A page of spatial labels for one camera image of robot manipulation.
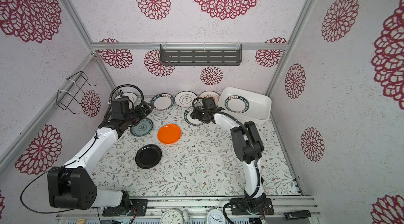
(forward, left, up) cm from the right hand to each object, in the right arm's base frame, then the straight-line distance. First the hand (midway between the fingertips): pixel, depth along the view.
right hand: (194, 113), depth 98 cm
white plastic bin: (+11, -45, -10) cm, 47 cm away
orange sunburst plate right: (+27, -9, -8) cm, 29 cm away
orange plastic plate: (-9, +16, -10) cm, 21 cm away
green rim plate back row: (+19, +26, -9) cm, 33 cm away
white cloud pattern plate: (+22, +10, -9) cm, 26 cm away
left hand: (-9, +23, +11) cm, 27 cm away
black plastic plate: (-25, +26, -9) cm, 37 cm away
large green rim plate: (+18, -30, -11) cm, 36 cm away
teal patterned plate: (-6, +34, -9) cm, 36 cm away
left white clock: (-53, +6, -6) cm, 54 cm away
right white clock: (-53, -13, -7) cm, 55 cm away
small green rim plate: (+3, +5, -9) cm, 10 cm away
